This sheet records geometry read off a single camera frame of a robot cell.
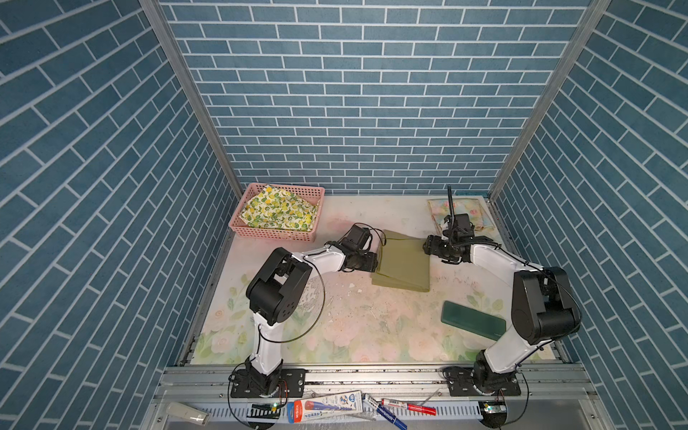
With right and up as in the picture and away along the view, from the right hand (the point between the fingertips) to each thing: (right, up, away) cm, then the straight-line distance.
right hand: (431, 244), depth 96 cm
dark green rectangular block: (+11, -24, -11) cm, 28 cm away
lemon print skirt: (-60, +14, +16) cm, 64 cm away
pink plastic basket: (-46, +20, +20) cm, 54 cm away
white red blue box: (-40, -41, -27) cm, 63 cm away
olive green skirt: (-10, -7, +3) cm, 12 cm away
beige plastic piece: (-71, -39, -30) cm, 86 cm away
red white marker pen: (-10, -41, -27) cm, 50 cm away
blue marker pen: (-22, -39, -27) cm, 53 cm away
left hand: (-21, -7, +1) cm, 22 cm away
